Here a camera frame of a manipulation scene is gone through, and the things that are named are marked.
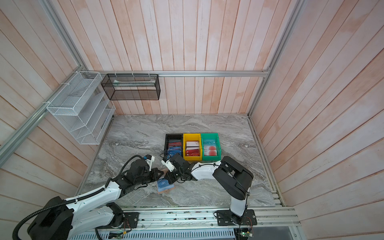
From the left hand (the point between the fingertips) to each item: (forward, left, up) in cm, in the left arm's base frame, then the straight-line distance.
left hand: (163, 176), depth 83 cm
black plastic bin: (+30, -3, -3) cm, 30 cm away
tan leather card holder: (+2, -1, +3) cm, 4 cm away
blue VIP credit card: (-3, 0, -4) cm, 5 cm away
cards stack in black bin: (+21, -5, -3) cm, 22 cm away
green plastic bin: (+29, -30, 0) cm, 41 cm away
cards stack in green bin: (+22, -28, -4) cm, 36 cm away
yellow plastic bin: (+28, -16, -1) cm, 32 cm away
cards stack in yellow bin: (+20, -17, -4) cm, 27 cm away
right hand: (+1, 0, -4) cm, 4 cm away
